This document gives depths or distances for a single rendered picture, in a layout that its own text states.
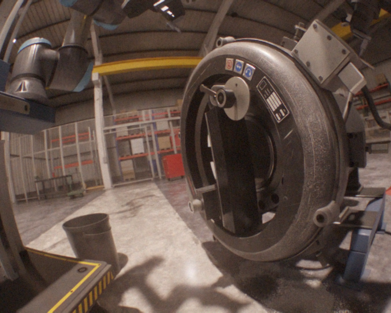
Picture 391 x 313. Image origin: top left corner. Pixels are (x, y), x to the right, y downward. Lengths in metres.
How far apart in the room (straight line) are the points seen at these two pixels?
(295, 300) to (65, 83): 1.21
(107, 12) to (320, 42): 0.55
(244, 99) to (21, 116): 0.61
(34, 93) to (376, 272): 1.43
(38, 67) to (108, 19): 0.28
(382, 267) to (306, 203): 0.72
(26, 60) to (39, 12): 8.95
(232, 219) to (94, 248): 0.77
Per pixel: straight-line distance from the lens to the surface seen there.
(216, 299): 0.84
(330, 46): 0.36
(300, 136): 0.33
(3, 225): 0.73
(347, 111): 0.60
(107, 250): 1.09
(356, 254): 0.79
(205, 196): 0.55
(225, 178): 0.51
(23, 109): 0.60
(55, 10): 9.49
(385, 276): 0.95
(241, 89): 0.43
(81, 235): 1.03
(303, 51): 0.38
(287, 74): 0.36
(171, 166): 5.83
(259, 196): 0.64
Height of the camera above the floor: 0.61
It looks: 1 degrees up
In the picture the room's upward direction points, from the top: 10 degrees counter-clockwise
